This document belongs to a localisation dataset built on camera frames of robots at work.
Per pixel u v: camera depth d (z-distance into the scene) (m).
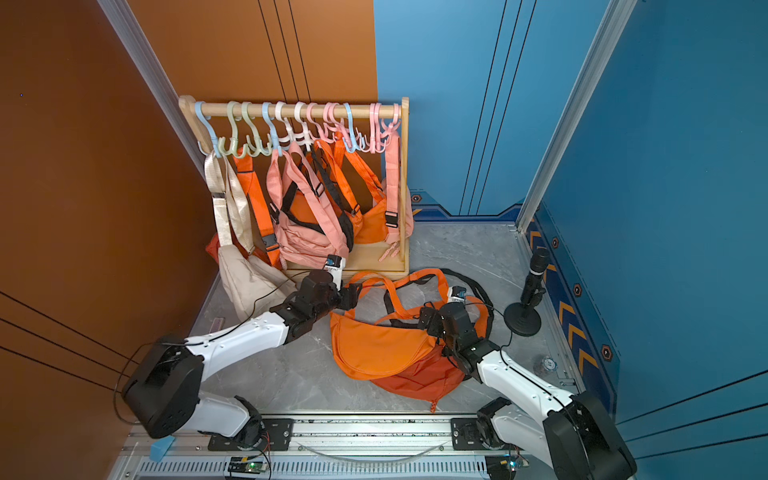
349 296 0.76
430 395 0.76
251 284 0.79
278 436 0.73
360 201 0.89
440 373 0.80
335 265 0.76
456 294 0.76
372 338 0.83
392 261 1.06
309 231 1.00
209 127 0.72
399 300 0.97
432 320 0.77
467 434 0.72
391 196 0.89
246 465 0.71
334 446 0.73
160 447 0.71
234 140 0.72
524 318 0.91
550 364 0.79
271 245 0.91
